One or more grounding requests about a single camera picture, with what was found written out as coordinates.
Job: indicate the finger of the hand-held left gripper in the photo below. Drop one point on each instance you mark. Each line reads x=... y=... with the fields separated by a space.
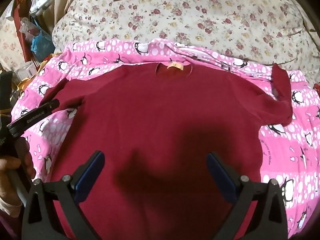
x=53 y=104

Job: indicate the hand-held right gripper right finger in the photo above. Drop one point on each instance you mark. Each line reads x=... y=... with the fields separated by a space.
x=221 y=177

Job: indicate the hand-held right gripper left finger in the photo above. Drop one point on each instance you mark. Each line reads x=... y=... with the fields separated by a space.
x=90 y=173

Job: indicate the maroon sweater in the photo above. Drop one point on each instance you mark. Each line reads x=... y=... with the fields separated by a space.
x=160 y=135

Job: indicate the person's left forearm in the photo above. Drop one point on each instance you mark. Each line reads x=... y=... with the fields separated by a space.
x=10 y=220

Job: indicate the person's left hand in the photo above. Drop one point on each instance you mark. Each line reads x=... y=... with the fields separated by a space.
x=10 y=177

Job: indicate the white box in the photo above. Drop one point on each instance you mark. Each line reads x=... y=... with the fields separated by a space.
x=27 y=70

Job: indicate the blue plastic bag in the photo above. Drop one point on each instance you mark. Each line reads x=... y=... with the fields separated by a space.
x=41 y=40

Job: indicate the small floral cloth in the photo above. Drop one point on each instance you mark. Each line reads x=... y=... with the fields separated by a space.
x=10 y=47

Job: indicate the pink penguin blanket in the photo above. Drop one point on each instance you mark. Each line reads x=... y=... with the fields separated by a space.
x=287 y=150

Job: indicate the red wooden furniture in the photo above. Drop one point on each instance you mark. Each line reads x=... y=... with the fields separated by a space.
x=21 y=22

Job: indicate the clear plastic bag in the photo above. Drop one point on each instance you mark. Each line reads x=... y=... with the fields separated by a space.
x=41 y=2

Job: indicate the beige curtain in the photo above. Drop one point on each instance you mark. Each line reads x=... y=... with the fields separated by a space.
x=65 y=0

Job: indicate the floral quilt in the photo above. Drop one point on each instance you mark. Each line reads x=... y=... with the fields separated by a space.
x=200 y=17

